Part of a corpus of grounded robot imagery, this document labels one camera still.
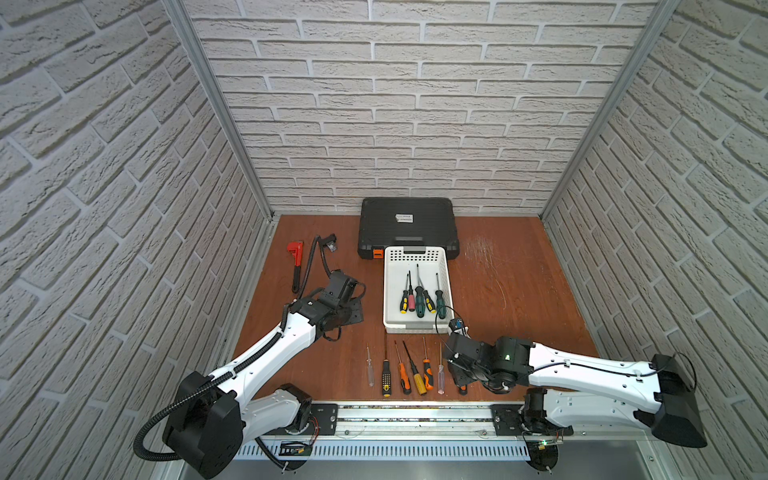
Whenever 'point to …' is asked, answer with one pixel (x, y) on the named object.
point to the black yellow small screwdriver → (403, 304)
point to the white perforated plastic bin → (397, 263)
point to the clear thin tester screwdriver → (370, 369)
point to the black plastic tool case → (407, 222)
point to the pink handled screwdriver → (411, 296)
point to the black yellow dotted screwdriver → (386, 374)
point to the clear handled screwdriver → (441, 375)
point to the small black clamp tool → (330, 241)
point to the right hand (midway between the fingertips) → (456, 365)
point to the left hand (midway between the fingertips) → (357, 306)
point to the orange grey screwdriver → (403, 375)
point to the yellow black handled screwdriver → (420, 383)
